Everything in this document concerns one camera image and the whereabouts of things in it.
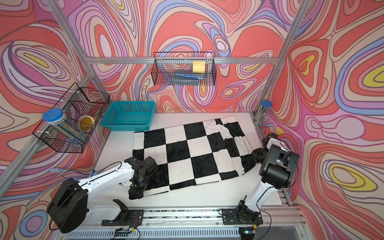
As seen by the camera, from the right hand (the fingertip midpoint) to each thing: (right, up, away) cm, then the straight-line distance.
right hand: (255, 162), depth 92 cm
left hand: (-63, -12, -12) cm, 66 cm away
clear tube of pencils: (+11, +38, +10) cm, 41 cm away
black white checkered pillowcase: (-41, +5, +4) cm, 42 cm away
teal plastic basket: (-91, +31, +26) cm, 99 cm away
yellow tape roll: (-96, +25, -15) cm, 100 cm away
